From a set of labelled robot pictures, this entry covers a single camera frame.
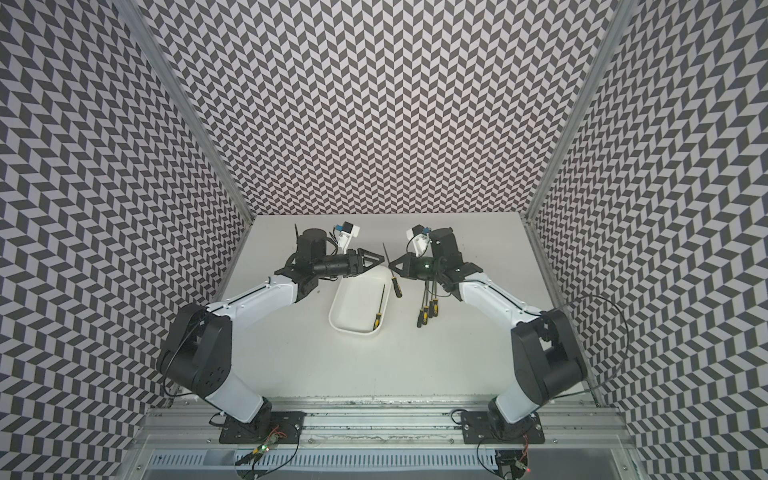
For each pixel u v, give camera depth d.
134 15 0.72
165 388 0.83
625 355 0.75
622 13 0.67
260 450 0.68
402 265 0.77
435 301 0.96
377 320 0.90
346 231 0.79
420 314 0.92
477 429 0.73
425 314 0.91
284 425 0.72
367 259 0.81
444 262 0.67
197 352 0.45
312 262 0.68
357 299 0.95
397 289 0.79
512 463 0.69
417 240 0.76
